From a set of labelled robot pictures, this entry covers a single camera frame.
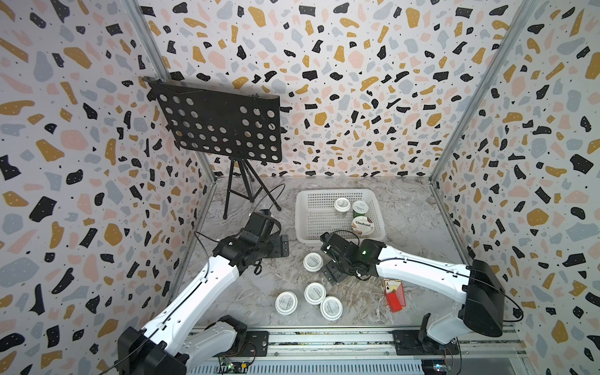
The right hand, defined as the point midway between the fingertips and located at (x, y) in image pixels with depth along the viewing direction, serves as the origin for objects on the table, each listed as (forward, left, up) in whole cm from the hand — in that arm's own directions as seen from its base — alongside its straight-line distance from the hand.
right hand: (334, 267), depth 80 cm
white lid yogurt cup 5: (-11, +16, -4) cm, 20 cm away
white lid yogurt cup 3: (-8, +6, -4) cm, 11 cm away
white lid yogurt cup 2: (+3, +8, -3) cm, 9 cm away
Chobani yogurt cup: (+21, -13, -5) cm, 25 cm away
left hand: (+5, +19, +8) cm, 21 cm away
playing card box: (-2, -22, -9) cm, 24 cm away
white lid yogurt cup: (+30, -4, -3) cm, 31 cm away
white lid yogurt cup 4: (-12, +1, -4) cm, 13 cm away
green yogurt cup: (+29, -12, -3) cm, 31 cm away
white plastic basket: (+30, +8, -8) cm, 32 cm away
